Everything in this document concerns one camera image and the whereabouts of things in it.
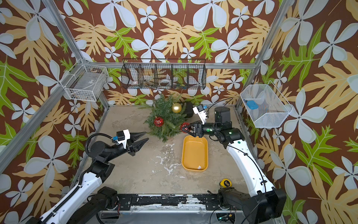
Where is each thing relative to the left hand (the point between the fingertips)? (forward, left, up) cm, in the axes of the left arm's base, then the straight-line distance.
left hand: (146, 134), depth 64 cm
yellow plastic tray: (+6, -27, -33) cm, 43 cm away
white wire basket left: (+37, +44, +2) cm, 57 cm away
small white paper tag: (-4, -28, -32) cm, 43 cm away
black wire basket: (+51, -5, -1) cm, 51 cm away
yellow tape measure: (-14, -42, -30) cm, 53 cm away
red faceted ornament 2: (+4, -18, +2) cm, 18 cm away
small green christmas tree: (+15, -8, -5) cm, 18 cm away
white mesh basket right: (+19, -69, -3) cm, 72 cm away
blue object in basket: (+27, -61, -7) cm, 67 cm away
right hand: (+4, -18, -1) cm, 19 cm away
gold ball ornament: (+16, -14, +1) cm, 21 cm away
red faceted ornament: (+9, -5, -1) cm, 10 cm away
